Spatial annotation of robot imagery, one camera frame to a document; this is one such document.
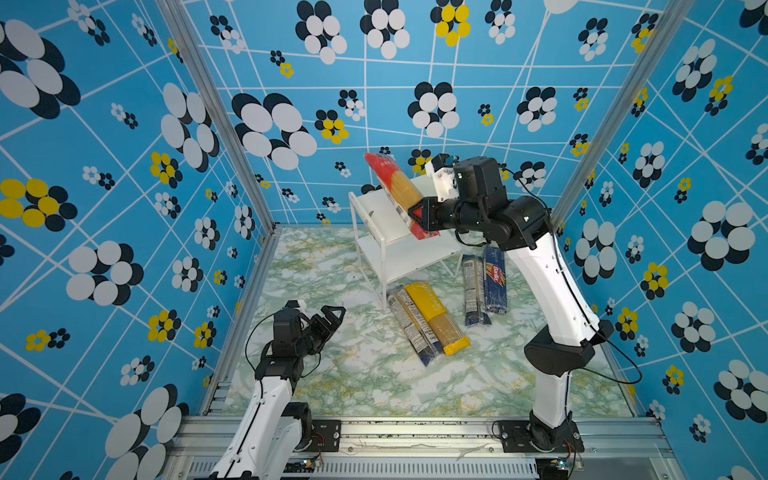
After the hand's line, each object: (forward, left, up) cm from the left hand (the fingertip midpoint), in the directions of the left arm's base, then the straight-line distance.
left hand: (340, 316), depth 83 cm
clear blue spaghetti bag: (-2, -23, -9) cm, 25 cm away
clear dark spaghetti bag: (+19, -43, -8) cm, 48 cm away
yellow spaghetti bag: (0, -31, -8) cm, 32 cm away
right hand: (+10, -20, +31) cm, 38 cm away
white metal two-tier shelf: (+7, -13, +20) cm, 25 cm away
